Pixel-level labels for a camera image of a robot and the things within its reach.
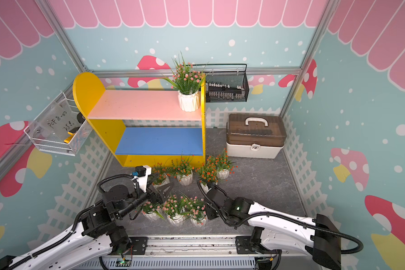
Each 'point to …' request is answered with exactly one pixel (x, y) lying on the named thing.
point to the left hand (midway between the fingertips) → (166, 182)
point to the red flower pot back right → (223, 166)
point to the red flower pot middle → (183, 170)
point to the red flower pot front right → (207, 174)
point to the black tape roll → (80, 118)
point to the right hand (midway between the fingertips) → (206, 208)
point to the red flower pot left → (163, 178)
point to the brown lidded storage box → (255, 135)
